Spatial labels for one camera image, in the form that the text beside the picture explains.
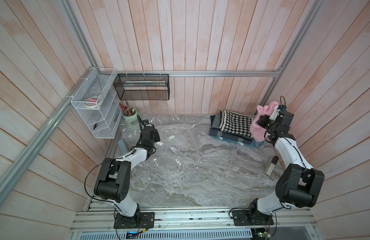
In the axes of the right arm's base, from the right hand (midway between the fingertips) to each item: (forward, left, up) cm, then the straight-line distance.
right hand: (260, 114), depth 86 cm
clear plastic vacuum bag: (-1, +47, -24) cm, 53 cm away
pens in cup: (+7, +84, -4) cm, 84 cm away
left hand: (-5, +65, -13) cm, 66 cm away
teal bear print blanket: (-7, -3, -21) cm, 23 cm away
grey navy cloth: (+3, +23, -20) cm, 31 cm away
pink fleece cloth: (-6, -1, -10) cm, 12 cm away
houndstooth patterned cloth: (+6, +9, -15) cm, 18 cm away
